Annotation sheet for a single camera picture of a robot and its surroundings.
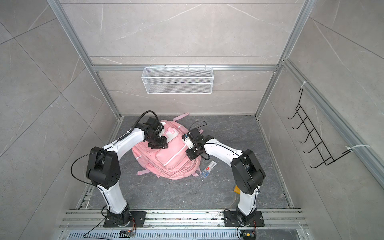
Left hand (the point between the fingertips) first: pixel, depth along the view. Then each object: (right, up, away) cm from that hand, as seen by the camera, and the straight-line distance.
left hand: (165, 143), depth 92 cm
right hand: (+16, -5, 0) cm, 17 cm away
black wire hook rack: (+74, -2, -30) cm, 80 cm away
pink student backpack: (+5, -11, -6) cm, 13 cm away
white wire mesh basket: (+7, +41, +4) cm, 42 cm away
